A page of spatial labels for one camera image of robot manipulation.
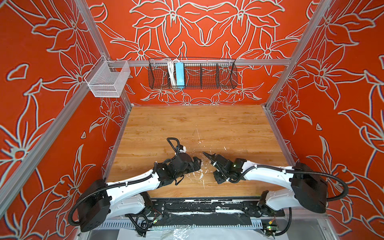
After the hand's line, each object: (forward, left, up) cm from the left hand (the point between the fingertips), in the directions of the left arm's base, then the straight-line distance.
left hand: (197, 162), depth 79 cm
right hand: (-4, -10, -10) cm, 14 cm away
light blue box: (+45, +13, +24) cm, 53 cm away
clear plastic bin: (+44, +60, +21) cm, 77 cm away
